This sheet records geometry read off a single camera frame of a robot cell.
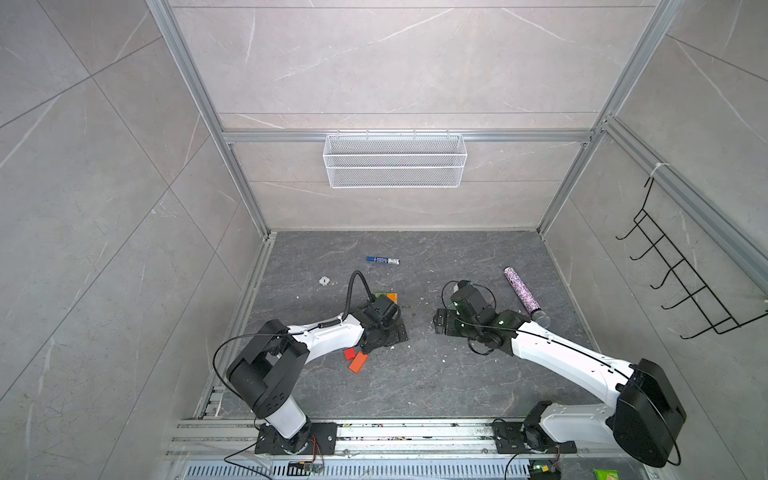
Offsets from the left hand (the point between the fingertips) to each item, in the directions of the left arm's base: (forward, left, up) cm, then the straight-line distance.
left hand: (395, 332), depth 89 cm
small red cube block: (-6, +14, -1) cm, 15 cm away
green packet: (-37, -47, -1) cm, 60 cm away
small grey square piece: (+21, +24, -2) cm, 32 cm away
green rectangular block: (+14, +5, -1) cm, 15 cm away
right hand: (0, -14, +7) cm, 16 cm away
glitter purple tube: (+7, -45, +1) cm, 45 cm away
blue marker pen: (+30, +3, -2) cm, 30 cm away
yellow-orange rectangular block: (+13, 0, -1) cm, 13 cm away
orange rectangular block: (-8, +11, -2) cm, 14 cm away
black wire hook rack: (-14, -64, +32) cm, 73 cm away
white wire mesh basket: (+51, -2, +27) cm, 58 cm away
